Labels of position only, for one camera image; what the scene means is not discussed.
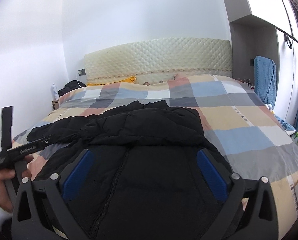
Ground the black puffer jacket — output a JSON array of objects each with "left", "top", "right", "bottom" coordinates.
[{"left": 27, "top": 101, "right": 231, "bottom": 239}]

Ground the black clothes pile on nightstand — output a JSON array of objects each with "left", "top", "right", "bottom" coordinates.
[{"left": 58, "top": 80, "right": 86, "bottom": 97}]

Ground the person's left hand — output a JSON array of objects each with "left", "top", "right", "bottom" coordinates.
[{"left": 0, "top": 168, "right": 16, "bottom": 213}]

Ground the wooden nightstand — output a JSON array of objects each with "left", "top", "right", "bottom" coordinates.
[{"left": 52, "top": 100, "right": 59, "bottom": 111}]

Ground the white spray bottle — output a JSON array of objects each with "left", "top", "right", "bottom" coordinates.
[{"left": 52, "top": 83, "right": 59, "bottom": 100}]

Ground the blue quilted chair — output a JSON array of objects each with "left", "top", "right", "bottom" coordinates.
[{"left": 254, "top": 56, "right": 277, "bottom": 107}]

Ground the yellow pillow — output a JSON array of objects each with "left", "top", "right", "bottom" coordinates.
[{"left": 86, "top": 75, "right": 137, "bottom": 87}]

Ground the cream quilted headboard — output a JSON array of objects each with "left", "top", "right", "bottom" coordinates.
[{"left": 84, "top": 37, "right": 233, "bottom": 85}]

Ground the grey wardrobe cabinet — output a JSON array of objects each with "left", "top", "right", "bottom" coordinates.
[{"left": 224, "top": 0, "right": 279, "bottom": 84}]

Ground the wall power socket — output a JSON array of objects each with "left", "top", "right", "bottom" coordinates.
[{"left": 78, "top": 68, "right": 86, "bottom": 76}]

